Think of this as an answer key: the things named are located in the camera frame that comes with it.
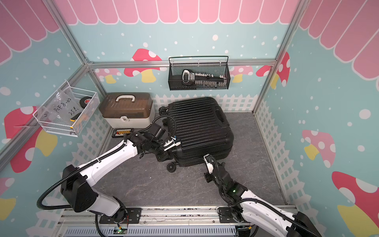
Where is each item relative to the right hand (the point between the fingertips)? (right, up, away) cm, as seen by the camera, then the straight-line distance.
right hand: (205, 163), depth 82 cm
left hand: (-21, +5, -2) cm, 22 cm away
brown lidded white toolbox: (-58, +34, +30) cm, 73 cm away
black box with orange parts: (-60, +16, +23) cm, 66 cm away
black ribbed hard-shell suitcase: (-4, +21, +2) cm, 21 cm away
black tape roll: (-66, +35, -3) cm, 75 cm away
